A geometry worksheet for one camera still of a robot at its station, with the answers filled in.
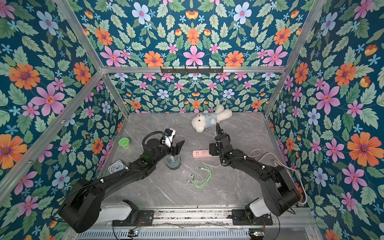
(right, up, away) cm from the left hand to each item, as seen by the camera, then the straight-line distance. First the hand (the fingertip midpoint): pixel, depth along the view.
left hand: (180, 137), depth 81 cm
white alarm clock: (-40, -18, +7) cm, 44 cm away
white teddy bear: (+11, +10, +23) cm, 27 cm away
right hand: (+22, -5, +10) cm, 24 cm away
